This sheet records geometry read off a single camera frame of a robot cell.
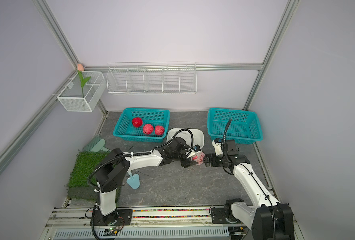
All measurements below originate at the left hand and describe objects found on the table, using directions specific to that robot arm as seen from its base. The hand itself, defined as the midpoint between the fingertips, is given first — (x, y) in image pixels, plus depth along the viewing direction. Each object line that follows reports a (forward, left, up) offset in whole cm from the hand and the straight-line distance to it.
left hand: (195, 157), depth 87 cm
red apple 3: (+23, +22, -2) cm, 32 cm away
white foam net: (-2, -3, 0) cm, 3 cm away
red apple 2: (+24, +30, -2) cm, 38 cm away
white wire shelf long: (+48, +24, +23) cm, 59 cm away
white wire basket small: (+31, +69, +24) cm, 80 cm away
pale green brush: (+18, +66, -8) cm, 69 cm away
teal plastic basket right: (+25, -41, -7) cm, 49 cm away
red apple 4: (-1, 0, +2) cm, 2 cm away
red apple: (+32, +38, -2) cm, 50 cm away
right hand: (-2, -9, +2) cm, 9 cm away
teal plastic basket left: (+28, +47, -6) cm, 55 cm away
